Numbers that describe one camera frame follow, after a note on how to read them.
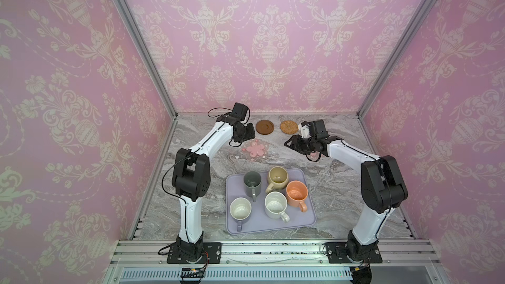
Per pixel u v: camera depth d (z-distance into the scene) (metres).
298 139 0.85
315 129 0.76
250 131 0.85
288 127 1.16
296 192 0.88
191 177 0.52
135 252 0.77
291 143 0.87
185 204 0.56
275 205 0.85
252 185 0.91
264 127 1.14
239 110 0.76
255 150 1.05
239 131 0.74
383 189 0.49
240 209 0.84
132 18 0.80
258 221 0.82
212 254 0.74
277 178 0.92
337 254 0.73
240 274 0.78
